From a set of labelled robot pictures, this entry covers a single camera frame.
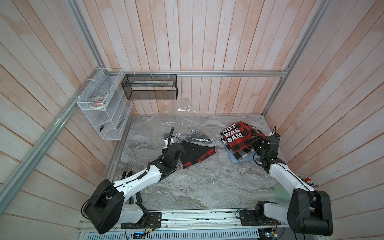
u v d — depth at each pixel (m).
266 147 0.66
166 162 0.64
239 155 0.93
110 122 0.77
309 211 0.46
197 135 0.86
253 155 0.78
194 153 0.95
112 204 0.41
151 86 1.04
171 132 0.62
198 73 0.96
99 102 0.73
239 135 0.96
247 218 0.73
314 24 0.73
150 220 0.73
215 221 0.74
